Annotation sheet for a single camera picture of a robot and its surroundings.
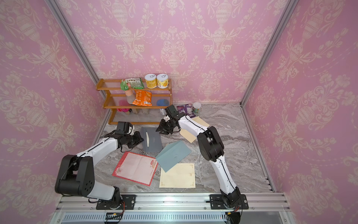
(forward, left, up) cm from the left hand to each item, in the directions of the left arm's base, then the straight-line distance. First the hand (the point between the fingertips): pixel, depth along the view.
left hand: (144, 139), depth 91 cm
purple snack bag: (+30, -29, -2) cm, 42 cm away
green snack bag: (+26, +7, +25) cm, 37 cm away
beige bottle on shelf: (+25, +12, +14) cm, 31 cm away
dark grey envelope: (0, -4, -4) cm, 6 cm away
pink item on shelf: (+29, +21, +5) cm, 36 cm away
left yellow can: (+26, -4, +27) cm, 38 cm away
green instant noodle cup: (+31, -36, -1) cm, 47 cm away
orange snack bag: (+27, +4, +12) cm, 30 cm away
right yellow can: (+26, -12, +27) cm, 40 cm away
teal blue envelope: (-7, -18, -8) cm, 20 cm away
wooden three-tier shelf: (+26, +12, -6) cm, 30 cm away
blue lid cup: (+30, -9, +5) cm, 31 cm away
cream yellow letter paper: (-20, -24, -8) cm, 33 cm away
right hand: (+5, -8, +3) cm, 10 cm away
